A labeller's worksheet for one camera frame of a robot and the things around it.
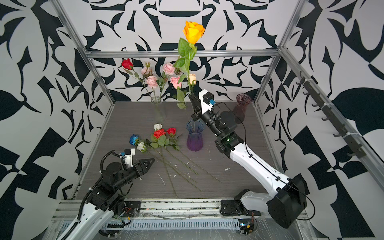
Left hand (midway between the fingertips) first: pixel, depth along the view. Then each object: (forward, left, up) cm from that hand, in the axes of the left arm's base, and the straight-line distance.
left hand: (152, 159), depth 76 cm
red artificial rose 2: (+23, -7, -11) cm, 27 cm away
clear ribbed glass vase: (+36, +1, -9) cm, 37 cm away
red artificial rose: (+17, -1, -12) cm, 21 cm away
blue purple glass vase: (+14, -22, -7) cm, 27 cm away
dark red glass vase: (+31, -51, -1) cm, 60 cm away
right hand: (+13, -20, +31) cm, 39 cm away
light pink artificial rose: (+24, -15, +21) cm, 35 cm away
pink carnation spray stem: (+38, +2, +18) cm, 42 cm away
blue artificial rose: (+17, +16, -10) cm, 26 cm away
